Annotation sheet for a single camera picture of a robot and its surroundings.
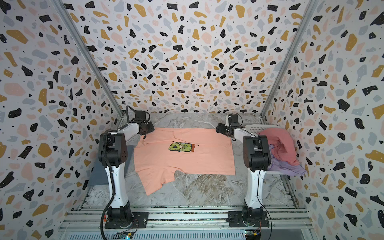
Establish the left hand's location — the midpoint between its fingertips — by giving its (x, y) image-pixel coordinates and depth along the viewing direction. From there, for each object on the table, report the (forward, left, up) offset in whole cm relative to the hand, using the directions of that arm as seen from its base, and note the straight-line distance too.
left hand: (151, 125), depth 108 cm
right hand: (-3, -48, +3) cm, 49 cm away
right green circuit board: (-65, -60, -5) cm, 88 cm away
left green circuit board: (-64, 0, -4) cm, 65 cm away
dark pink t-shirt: (-26, -81, +15) cm, 86 cm away
